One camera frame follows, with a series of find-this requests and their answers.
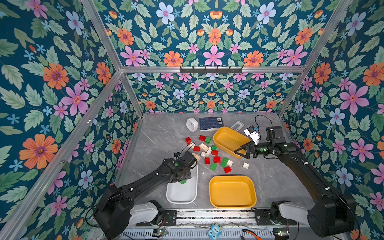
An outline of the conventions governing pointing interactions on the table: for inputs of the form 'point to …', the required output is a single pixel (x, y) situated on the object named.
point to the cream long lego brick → (198, 157)
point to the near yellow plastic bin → (232, 192)
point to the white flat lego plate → (245, 165)
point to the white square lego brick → (230, 162)
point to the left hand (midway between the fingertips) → (188, 173)
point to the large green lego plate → (224, 162)
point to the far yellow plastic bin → (228, 140)
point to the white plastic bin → (177, 193)
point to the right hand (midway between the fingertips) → (239, 148)
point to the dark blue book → (210, 122)
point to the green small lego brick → (213, 166)
